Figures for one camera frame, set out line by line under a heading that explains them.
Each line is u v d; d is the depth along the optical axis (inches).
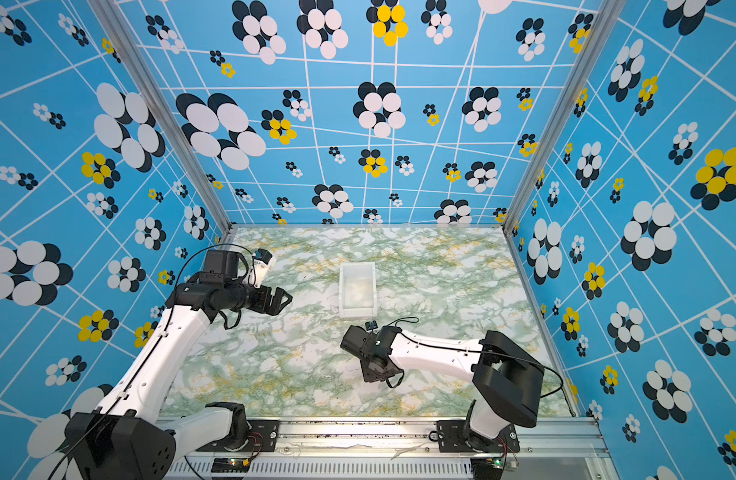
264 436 28.8
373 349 24.9
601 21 27.3
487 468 27.3
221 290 22.3
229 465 28.4
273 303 27.4
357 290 39.7
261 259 27.3
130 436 14.8
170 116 34.5
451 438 28.5
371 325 30.3
